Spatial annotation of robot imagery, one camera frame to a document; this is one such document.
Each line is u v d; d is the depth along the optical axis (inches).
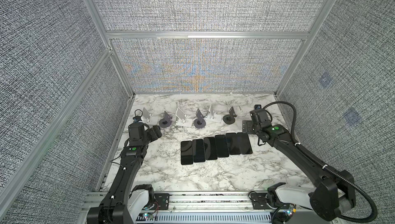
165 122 39.1
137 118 28.6
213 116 40.4
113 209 15.4
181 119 38.5
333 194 15.5
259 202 28.5
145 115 38.8
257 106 28.5
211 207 28.8
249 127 29.4
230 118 40.2
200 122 39.1
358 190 14.8
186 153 34.9
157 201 28.8
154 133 28.8
